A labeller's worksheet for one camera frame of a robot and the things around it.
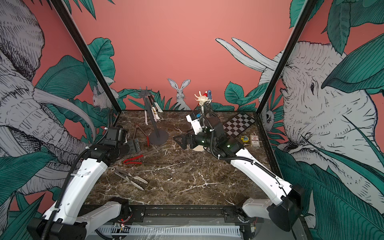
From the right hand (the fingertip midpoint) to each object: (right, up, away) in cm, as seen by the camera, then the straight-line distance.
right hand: (179, 133), depth 67 cm
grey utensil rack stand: (-19, -5, +38) cm, 43 cm away
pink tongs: (-19, +8, +13) cm, 24 cm away
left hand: (-26, -6, +11) cm, 29 cm away
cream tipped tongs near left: (-28, -29, +19) cm, 44 cm away
